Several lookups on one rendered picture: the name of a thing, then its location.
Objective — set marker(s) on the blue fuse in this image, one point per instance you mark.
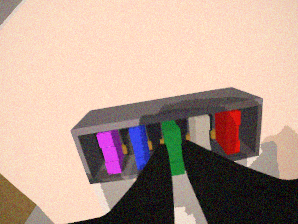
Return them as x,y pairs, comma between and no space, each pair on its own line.
140,145

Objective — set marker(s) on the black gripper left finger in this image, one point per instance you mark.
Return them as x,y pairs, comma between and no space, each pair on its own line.
149,200

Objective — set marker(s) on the grey fuse block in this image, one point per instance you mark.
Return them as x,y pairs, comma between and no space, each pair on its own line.
106,152

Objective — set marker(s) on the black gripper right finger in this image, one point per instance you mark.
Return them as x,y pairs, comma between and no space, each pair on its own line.
232,194

